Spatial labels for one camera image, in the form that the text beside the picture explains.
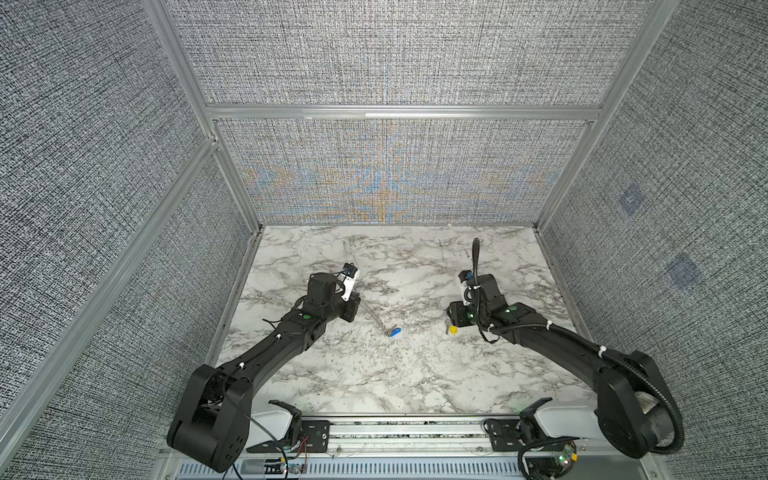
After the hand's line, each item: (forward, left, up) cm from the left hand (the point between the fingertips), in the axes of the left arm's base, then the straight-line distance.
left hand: (356, 294), depth 87 cm
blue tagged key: (-7, -11, -11) cm, 17 cm away
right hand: (-4, -29, -4) cm, 29 cm away
